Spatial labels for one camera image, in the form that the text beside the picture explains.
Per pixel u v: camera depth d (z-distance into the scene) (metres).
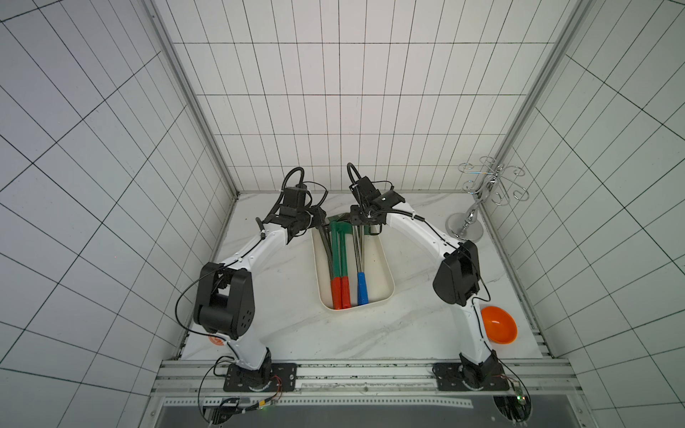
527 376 0.75
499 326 0.81
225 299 0.46
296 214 0.69
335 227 0.98
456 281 0.53
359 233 0.95
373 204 0.66
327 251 0.95
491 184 0.85
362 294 0.85
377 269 0.95
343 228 1.03
